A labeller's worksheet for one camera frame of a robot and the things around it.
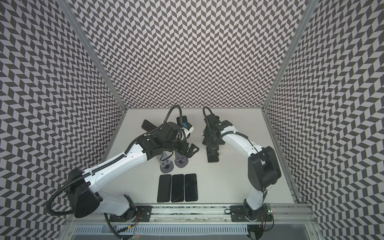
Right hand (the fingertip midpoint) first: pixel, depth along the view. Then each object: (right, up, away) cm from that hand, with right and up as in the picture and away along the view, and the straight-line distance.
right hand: (213, 143), depth 88 cm
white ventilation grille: (-26, -38, -18) cm, 49 cm away
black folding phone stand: (-1, -7, -1) cm, 7 cm away
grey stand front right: (-20, -10, -1) cm, 22 cm away
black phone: (-13, -23, -6) cm, 28 cm away
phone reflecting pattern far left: (-42, +10, +9) cm, 44 cm away
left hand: (-12, 0, -13) cm, 18 cm away
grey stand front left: (-23, -3, -25) cm, 34 cm away
